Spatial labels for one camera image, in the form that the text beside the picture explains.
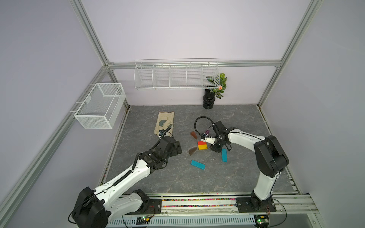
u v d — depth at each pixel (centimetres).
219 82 89
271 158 50
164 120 109
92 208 38
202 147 94
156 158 57
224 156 91
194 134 100
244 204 74
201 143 89
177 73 99
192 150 94
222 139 71
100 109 84
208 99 114
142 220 72
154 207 74
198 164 89
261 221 72
